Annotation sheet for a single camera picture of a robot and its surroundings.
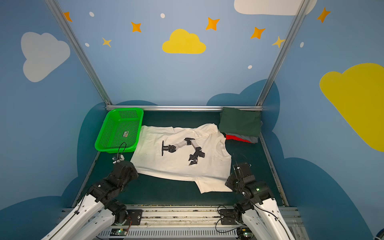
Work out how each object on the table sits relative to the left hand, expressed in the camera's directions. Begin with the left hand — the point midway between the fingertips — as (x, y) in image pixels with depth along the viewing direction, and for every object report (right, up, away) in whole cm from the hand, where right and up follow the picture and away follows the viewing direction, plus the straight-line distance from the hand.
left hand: (137, 168), depth 80 cm
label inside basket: (-19, +18, +27) cm, 38 cm away
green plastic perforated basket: (-24, +19, +31) cm, 44 cm away
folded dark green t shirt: (+62, +27, +28) cm, 73 cm away
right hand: (+50, -5, -4) cm, 51 cm away
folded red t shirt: (+59, +16, +26) cm, 66 cm away
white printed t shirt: (+34, +5, +18) cm, 39 cm away
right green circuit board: (+56, -29, -8) cm, 64 cm away
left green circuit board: (-5, -28, -10) cm, 30 cm away
